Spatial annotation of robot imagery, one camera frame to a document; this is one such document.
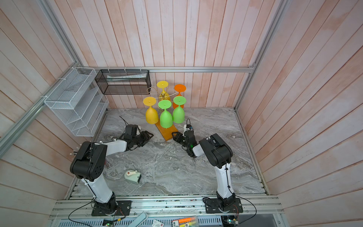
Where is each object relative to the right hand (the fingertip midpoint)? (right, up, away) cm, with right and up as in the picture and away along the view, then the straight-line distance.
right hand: (173, 133), depth 101 cm
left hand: (-15, -3, -3) cm, 15 cm away
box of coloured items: (+9, -42, -31) cm, 53 cm away
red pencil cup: (-55, -8, -22) cm, 60 cm away
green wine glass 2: (+4, +13, -17) cm, 22 cm away
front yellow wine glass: (-12, +13, -17) cm, 24 cm away
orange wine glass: (+4, +29, -15) cm, 33 cm away
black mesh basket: (-38, +39, +4) cm, 54 cm away
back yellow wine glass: (-6, +32, -12) cm, 35 cm away
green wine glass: (-4, +10, -18) cm, 21 cm away
